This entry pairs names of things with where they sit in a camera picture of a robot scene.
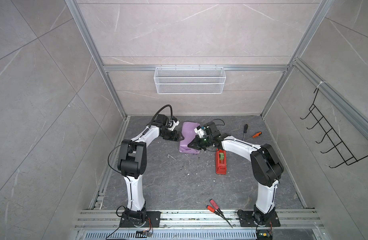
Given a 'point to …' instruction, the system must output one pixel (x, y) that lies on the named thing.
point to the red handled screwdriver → (217, 213)
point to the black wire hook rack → (332, 136)
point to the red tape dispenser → (221, 161)
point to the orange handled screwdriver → (256, 134)
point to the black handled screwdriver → (245, 130)
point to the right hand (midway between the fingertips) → (187, 145)
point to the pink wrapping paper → (189, 134)
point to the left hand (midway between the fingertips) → (179, 134)
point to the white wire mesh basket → (189, 80)
